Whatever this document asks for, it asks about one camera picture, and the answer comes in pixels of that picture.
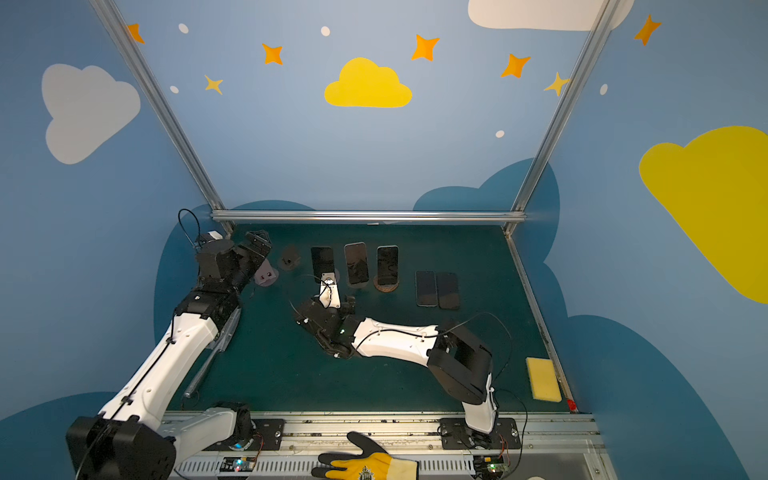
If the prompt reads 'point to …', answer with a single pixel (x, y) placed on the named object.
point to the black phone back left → (322, 261)
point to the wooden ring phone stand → (385, 288)
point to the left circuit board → (237, 464)
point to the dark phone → (387, 265)
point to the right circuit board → (488, 466)
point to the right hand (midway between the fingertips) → (327, 296)
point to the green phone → (426, 288)
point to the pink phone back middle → (357, 271)
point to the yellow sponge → (544, 379)
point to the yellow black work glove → (372, 464)
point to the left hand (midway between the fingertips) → (265, 241)
